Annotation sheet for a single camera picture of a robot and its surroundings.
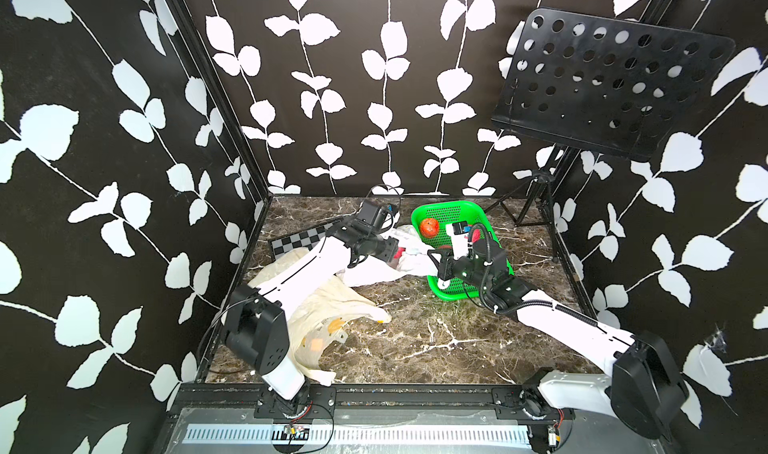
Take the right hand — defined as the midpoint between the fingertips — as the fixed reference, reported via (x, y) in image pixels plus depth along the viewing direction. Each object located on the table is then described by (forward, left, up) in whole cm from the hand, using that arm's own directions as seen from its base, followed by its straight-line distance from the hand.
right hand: (426, 249), depth 79 cm
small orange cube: (-19, +30, -19) cm, 41 cm away
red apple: (+20, -3, -15) cm, 25 cm away
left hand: (+5, +9, -3) cm, 11 cm away
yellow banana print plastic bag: (-15, +30, -10) cm, 35 cm away
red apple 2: (+7, +7, -12) cm, 15 cm away
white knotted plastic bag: (+1, +2, -8) cm, 9 cm away
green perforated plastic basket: (+29, -10, -17) cm, 35 cm away
